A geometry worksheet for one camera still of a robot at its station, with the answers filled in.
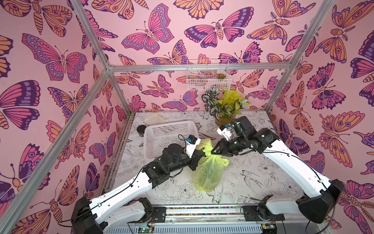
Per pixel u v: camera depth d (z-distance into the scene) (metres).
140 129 1.03
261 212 0.66
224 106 1.00
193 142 0.58
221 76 0.92
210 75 0.96
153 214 0.73
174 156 0.50
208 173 0.67
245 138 0.54
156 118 1.17
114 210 0.43
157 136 1.04
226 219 0.73
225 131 0.68
